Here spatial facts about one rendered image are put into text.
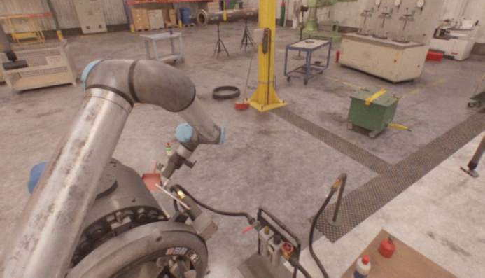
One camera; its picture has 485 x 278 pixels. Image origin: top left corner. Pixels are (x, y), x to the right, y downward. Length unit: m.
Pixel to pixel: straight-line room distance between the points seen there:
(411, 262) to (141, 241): 1.53
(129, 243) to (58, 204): 0.70
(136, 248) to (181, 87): 0.78
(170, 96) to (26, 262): 0.42
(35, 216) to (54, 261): 0.09
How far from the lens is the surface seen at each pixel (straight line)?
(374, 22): 7.54
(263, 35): 4.18
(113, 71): 0.70
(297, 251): 1.73
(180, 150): 1.32
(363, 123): 3.92
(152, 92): 0.66
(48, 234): 0.58
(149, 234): 1.26
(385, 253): 1.85
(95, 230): 1.53
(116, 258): 1.23
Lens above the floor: 1.90
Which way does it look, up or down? 29 degrees down
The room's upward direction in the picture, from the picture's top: 1 degrees counter-clockwise
